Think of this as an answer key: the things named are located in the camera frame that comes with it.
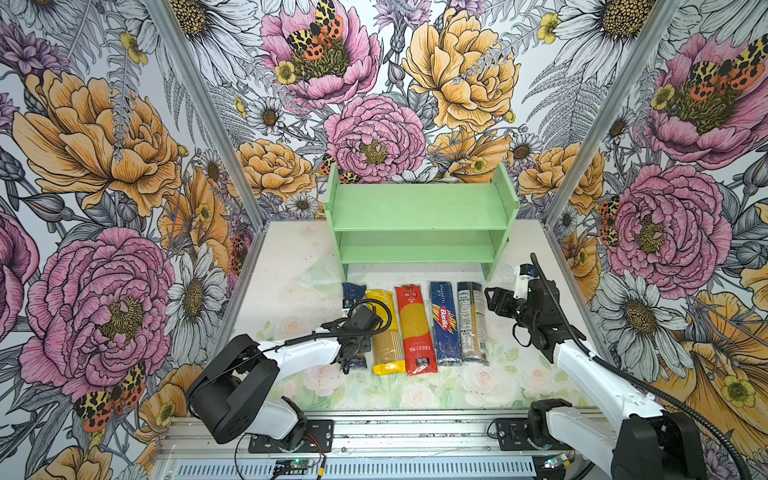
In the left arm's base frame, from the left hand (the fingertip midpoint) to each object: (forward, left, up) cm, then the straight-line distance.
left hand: (353, 346), depth 90 cm
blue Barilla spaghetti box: (+1, -27, +4) cm, 28 cm away
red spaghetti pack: (-1, -19, +3) cm, 20 cm away
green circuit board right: (-29, -49, 0) cm, 57 cm away
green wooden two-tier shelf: (+43, -23, +8) cm, 50 cm away
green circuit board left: (-28, +11, 0) cm, 30 cm away
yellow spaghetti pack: (-4, -10, +3) cm, 12 cm away
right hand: (+8, -41, +12) cm, 43 cm away
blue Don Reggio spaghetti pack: (+16, +1, +4) cm, 17 cm away
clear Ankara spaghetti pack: (+5, -35, +4) cm, 36 cm away
